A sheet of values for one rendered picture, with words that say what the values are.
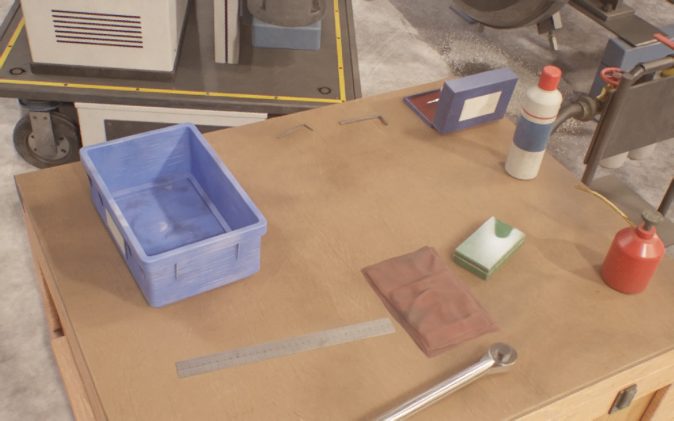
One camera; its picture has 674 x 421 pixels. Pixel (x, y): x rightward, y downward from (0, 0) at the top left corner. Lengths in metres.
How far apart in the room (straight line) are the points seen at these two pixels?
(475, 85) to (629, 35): 1.17
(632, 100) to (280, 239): 0.95
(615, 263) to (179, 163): 0.77
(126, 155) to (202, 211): 0.16
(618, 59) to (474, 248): 1.42
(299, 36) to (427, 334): 0.90
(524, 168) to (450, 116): 0.19
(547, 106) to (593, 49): 1.70
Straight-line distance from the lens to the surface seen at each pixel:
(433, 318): 1.26
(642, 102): 2.00
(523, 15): 2.47
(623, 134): 2.02
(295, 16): 1.88
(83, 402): 1.38
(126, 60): 2.04
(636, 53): 2.71
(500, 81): 1.65
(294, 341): 1.21
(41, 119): 2.18
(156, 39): 1.99
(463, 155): 1.62
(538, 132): 1.53
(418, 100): 1.76
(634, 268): 1.39
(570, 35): 3.24
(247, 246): 1.24
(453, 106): 1.61
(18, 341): 1.89
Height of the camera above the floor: 1.40
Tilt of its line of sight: 41 degrees down
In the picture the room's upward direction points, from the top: 7 degrees clockwise
